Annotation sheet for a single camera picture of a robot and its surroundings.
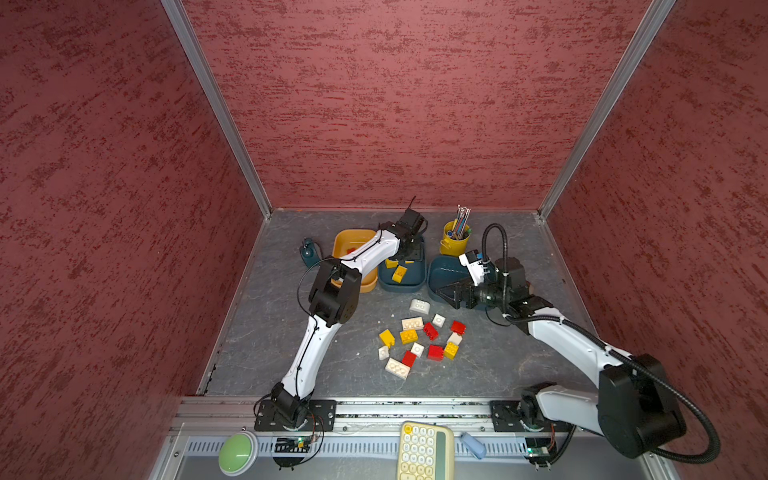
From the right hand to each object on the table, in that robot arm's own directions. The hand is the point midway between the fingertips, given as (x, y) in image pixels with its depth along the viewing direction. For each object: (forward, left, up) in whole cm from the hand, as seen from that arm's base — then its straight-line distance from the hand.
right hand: (444, 293), depth 82 cm
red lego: (-6, +3, -12) cm, 14 cm away
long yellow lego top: (+15, +12, -12) cm, 22 cm away
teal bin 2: (+16, -4, -13) cm, 22 cm away
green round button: (-34, +52, -13) cm, 64 cm away
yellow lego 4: (-12, -2, -11) cm, 17 cm away
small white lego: (-3, 0, -12) cm, 13 cm away
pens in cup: (+28, -10, +1) cm, 30 cm away
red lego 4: (-13, +3, -12) cm, 18 cm away
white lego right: (-8, -4, -13) cm, 16 cm away
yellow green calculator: (-35, +8, -12) cm, 38 cm away
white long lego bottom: (-17, +13, -13) cm, 25 cm away
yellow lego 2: (-8, +16, -12) cm, 22 cm away
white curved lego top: (+2, +6, -12) cm, 13 cm away
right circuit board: (-35, -20, -15) cm, 43 cm away
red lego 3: (-14, +10, -13) cm, 21 cm away
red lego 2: (-4, -6, -14) cm, 16 cm away
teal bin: (+13, +7, -12) cm, 19 cm away
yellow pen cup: (+21, -7, -2) cm, 22 cm away
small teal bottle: (+20, +42, -6) cm, 47 cm away
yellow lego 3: (-7, +10, -13) cm, 18 cm away
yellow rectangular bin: (+25, +31, -7) cm, 41 cm away
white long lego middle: (-3, +9, -13) cm, 16 cm away
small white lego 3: (-11, +8, -13) cm, 19 cm away
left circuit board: (-33, +39, -13) cm, 52 cm away
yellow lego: (+19, +15, -12) cm, 26 cm away
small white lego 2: (-12, +18, -12) cm, 25 cm away
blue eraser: (-35, -4, -12) cm, 37 cm away
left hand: (+19, +8, -9) cm, 23 cm away
